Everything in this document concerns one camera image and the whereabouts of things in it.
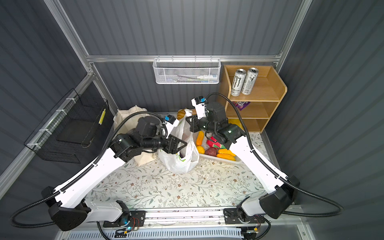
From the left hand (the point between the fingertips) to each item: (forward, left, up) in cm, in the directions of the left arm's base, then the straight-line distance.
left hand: (182, 140), depth 66 cm
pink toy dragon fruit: (+14, -18, -23) cm, 32 cm away
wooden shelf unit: (+34, -50, -14) cm, 62 cm away
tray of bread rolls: (+45, +3, -28) cm, 53 cm away
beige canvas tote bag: (+30, +36, -20) cm, 51 cm away
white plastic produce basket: (+2, -18, -21) cm, 28 cm away
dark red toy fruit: (+8, -16, -24) cm, 30 cm away
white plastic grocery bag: (-5, -2, -9) cm, 10 cm away
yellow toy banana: (+7, -26, -25) cm, 37 cm away
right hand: (+9, -3, +4) cm, 10 cm away
